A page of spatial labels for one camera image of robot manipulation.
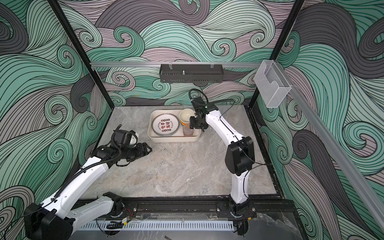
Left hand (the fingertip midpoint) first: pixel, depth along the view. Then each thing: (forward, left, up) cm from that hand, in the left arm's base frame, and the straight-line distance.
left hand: (148, 150), depth 78 cm
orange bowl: (+26, -17, -8) cm, 32 cm away
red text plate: (+28, -4, -13) cm, 32 cm away
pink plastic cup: (+17, -21, -8) cm, 29 cm away
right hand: (+17, -25, +1) cm, 30 cm away
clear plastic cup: (+22, -21, -7) cm, 31 cm away
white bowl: (+31, -19, -7) cm, 37 cm away
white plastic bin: (+17, -14, -13) cm, 26 cm away
